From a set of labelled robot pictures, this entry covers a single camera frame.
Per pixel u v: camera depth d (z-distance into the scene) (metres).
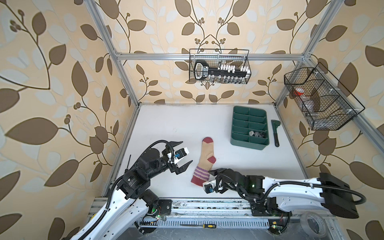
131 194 0.47
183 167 0.64
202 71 0.84
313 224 0.70
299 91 0.81
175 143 0.68
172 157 0.54
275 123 1.06
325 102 0.73
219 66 0.81
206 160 0.90
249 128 0.99
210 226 0.69
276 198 0.64
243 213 0.74
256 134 0.96
